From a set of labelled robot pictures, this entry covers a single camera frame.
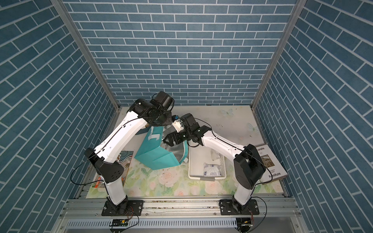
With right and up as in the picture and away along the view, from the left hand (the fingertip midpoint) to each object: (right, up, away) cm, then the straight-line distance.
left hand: (172, 122), depth 76 cm
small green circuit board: (-26, -51, -4) cm, 57 cm away
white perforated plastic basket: (+14, -22, +14) cm, 30 cm away
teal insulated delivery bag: (-10, -14, -4) cm, 18 cm away
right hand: (-2, -9, +5) cm, 11 cm away
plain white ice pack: (+24, -21, +12) cm, 34 cm away
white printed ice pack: (+22, -29, +8) cm, 37 cm away
